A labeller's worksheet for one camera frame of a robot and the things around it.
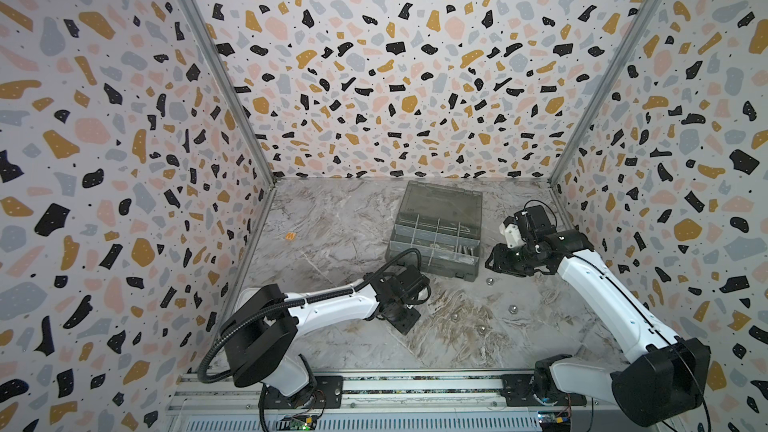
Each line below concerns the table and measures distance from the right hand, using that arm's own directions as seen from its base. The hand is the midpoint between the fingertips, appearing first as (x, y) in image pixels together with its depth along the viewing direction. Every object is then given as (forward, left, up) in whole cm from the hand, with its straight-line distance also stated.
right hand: (487, 259), depth 79 cm
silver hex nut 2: (-13, 0, -17) cm, 21 cm away
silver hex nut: (-10, +7, -17) cm, 21 cm away
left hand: (-11, +20, -11) cm, 26 cm away
